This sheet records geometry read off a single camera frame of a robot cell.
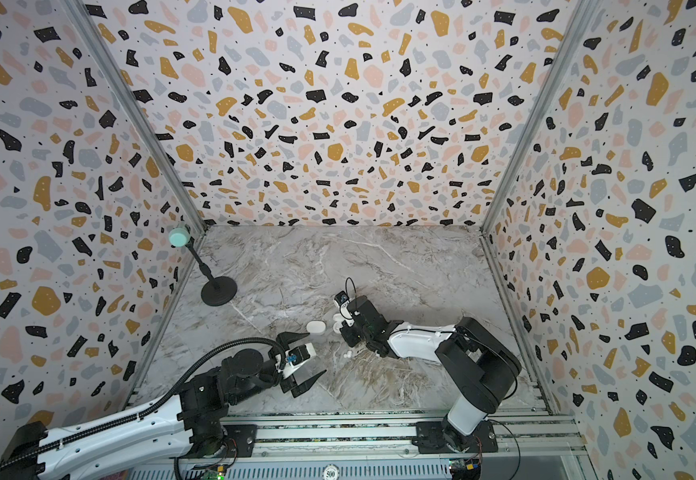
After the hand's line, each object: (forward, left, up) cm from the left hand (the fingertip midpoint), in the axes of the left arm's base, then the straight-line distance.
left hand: (319, 347), depth 72 cm
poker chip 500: (-23, -3, -17) cm, 29 cm away
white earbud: (+5, -6, -17) cm, 19 cm away
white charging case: (+15, -3, -16) cm, 23 cm away
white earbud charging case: (+13, +4, -17) cm, 22 cm away
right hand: (+14, -5, -12) cm, 19 cm away
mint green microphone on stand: (+27, +37, -16) cm, 48 cm away
